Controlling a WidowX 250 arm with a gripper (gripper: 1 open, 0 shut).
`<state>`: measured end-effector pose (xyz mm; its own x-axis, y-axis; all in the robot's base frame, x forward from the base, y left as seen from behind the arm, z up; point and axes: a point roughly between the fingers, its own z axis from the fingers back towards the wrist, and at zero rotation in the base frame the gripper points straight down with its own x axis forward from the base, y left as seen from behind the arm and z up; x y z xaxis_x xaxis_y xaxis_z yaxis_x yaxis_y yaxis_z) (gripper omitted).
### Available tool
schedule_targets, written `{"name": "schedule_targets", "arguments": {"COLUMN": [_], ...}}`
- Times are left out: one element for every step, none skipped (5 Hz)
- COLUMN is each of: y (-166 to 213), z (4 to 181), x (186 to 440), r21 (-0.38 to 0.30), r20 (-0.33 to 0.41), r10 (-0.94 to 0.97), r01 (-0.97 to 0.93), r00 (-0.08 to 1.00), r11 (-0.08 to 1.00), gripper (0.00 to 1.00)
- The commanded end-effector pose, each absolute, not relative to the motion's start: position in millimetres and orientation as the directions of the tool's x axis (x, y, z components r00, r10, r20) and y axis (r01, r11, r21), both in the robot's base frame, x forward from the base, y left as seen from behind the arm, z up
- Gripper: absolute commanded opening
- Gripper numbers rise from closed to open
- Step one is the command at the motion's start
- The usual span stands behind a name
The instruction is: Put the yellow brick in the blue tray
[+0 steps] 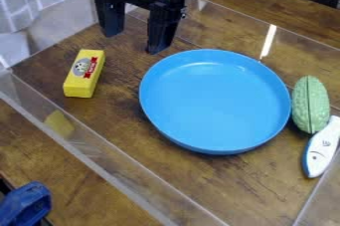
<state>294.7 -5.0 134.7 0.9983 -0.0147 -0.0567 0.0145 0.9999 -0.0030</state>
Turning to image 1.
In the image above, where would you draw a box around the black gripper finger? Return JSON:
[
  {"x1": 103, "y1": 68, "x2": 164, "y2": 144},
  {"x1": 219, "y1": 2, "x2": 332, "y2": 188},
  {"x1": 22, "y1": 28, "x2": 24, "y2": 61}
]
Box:
[
  {"x1": 147, "y1": 3, "x2": 186, "y2": 55},
  {"x1": 95, "y1": 0, "x2": 126, "y2": 37}
]

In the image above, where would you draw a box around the yellow brick with label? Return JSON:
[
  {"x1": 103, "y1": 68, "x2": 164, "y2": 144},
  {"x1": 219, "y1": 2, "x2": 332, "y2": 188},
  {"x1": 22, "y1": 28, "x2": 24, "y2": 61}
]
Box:
[{"x1": 63, "y1": 49, "x2": 106, "y2": 99}]

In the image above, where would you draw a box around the blue round tray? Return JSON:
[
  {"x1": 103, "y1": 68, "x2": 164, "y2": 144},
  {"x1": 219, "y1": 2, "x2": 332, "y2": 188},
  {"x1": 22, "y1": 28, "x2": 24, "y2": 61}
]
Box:
[{"x1": 140, "y1": 49, "x2": 291, "y2": 154}]

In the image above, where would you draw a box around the green toy bitter gourd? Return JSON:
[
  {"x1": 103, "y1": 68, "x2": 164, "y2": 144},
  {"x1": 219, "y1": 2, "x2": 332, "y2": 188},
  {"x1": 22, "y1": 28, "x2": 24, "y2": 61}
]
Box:
[{"x1": 292, "y1": 76, "x2": 331, "y2": 133}]

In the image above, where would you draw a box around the white blue toy fish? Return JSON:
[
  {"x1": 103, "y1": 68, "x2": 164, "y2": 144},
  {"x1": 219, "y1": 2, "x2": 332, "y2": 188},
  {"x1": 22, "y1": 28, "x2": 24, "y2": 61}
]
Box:
[{"x1": 303, "y1": 115, "x2": 340, "y2": 178}]

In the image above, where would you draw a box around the clear acrylic enclosure wall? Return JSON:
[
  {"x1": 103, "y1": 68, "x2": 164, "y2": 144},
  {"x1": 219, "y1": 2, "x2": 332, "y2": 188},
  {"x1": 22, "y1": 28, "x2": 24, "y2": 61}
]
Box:
[{"x1": 0, "y1": 0, "x2": 340, "y2": 226}]

